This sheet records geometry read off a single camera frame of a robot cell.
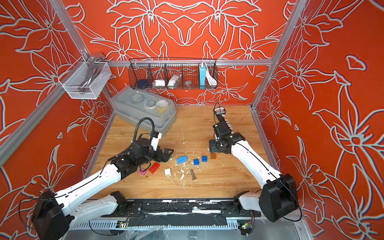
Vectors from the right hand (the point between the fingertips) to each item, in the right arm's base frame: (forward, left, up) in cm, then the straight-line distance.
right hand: (212, 146), depth 82 cm
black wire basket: (+45, +32, +22) cm, 60 cm away
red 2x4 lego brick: (-9, +34, -10) cm, 36 cm away
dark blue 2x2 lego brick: (-5, +9, -11) cm, 15 cm away
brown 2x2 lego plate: (0, -2, -11) cm, 11 cm away
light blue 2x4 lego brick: (-3, +18, -11) cm, 21 cm away
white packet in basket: (+30, +32, +21) cm, 49 cm away
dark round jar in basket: (+38, +45, +15) cm, 61 cm away
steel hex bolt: (-14, +10, -12) cm, 21 cm away
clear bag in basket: (+34, +23, +20) cm, 46 cm away
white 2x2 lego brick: (-11, +25, -10) cm, 30 cm away
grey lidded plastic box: (+26, +52, +7) cm, 59 cm away
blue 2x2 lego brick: (-2, +4, -11) cm, 12 cm away
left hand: (-3, +25, +3) cm, 25 cm away
